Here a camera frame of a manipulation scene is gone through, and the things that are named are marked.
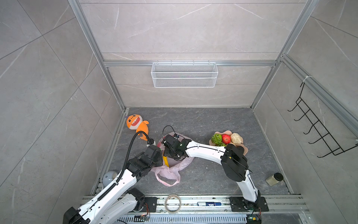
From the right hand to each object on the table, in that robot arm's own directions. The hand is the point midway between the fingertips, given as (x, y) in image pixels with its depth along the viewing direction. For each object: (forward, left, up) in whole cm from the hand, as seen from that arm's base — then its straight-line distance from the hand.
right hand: (166, 153), depth 88 cm
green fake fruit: (+5, -37, +1) cm, 37 cm away
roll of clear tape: (-31, -3, -3) cm, 32 cm away
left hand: (-4, +3, +7) cm, 9 cm away
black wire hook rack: (-4, -78, +27) cm, 82 cm away
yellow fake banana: (-4, 0, -2) cm, 5 cm away
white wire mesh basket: (+49, -14, +26) cm, 57 cm away
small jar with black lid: (-18, -60, +4) cm, 63 cm away
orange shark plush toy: (+24, +23, +3) cm, 34 cm away
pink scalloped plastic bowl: (+1, -51, +1) cm, 51 cm away
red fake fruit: (+9, -40, +2) cm, 41 cm away
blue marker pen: (-28, -24, -3) cm, 37 cm away
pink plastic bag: (-15, -6, +8) cm, 18 cm away
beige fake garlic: (+8, -46, +4) cm, 47 cm away
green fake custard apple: (+8, -34, +4) cm, 35 cm away
